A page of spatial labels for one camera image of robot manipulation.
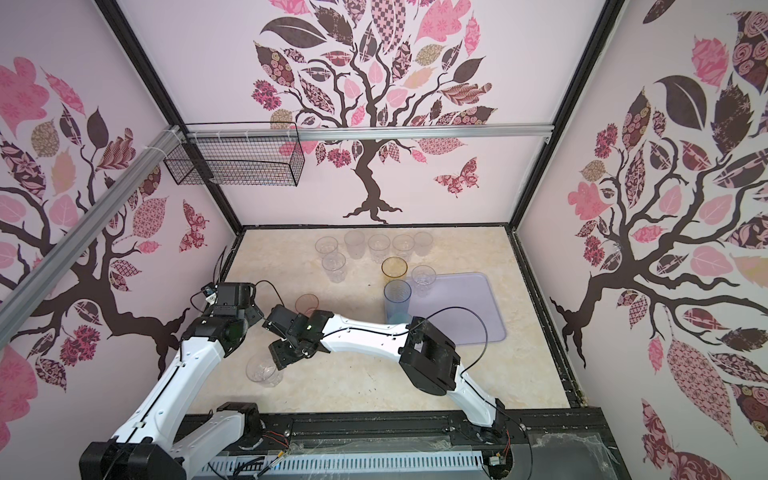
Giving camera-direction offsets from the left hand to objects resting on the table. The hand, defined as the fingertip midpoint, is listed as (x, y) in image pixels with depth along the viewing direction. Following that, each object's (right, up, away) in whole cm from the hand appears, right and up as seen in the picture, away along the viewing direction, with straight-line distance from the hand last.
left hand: (242, 318), depth 81 cm
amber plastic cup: (+42, +14, +8) cm, 45 cm away
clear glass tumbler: (+46, +21, +30) cm, 59 cm away
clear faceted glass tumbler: (+37, +21, +30) cm, 52 cm away
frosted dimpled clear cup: (+53, +22, +26) cm, 63 cm away
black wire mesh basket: (0, +51, +14) cm, 53 cm away
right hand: (+11, -8, -3) cm, 14 cm away
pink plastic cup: (+14, +2, +13) cm, 19 cm away
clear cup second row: (+20, +14, +26) cm, 36 cm away
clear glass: (+4, -15, +3) cm, 16 cm away
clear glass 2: (+52, +10, +20) cm, 57 cm away
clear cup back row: (+16, +21, +30) cm, 40 cm away
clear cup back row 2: (+28, +22, +25) cm, 44 cm away
